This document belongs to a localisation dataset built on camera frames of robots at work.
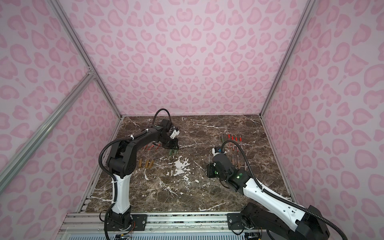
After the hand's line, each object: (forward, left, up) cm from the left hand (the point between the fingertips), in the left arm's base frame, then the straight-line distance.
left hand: (179, 145), depth 98 cm
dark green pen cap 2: (-4, +2, -1) cm, 5 cm away
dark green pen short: (+7, -30, -4) cm, 31 cm away
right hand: (-19, -16, +9) cm, 27 cm away
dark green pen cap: (-3, +5, -3) cm, 7 cm away
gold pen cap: (-11, +17, -3) cm, 21 cm away
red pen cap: (+1, +15, -3) cm, 15 cm away
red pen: (+7, -39, -5) cm, 40 cm away
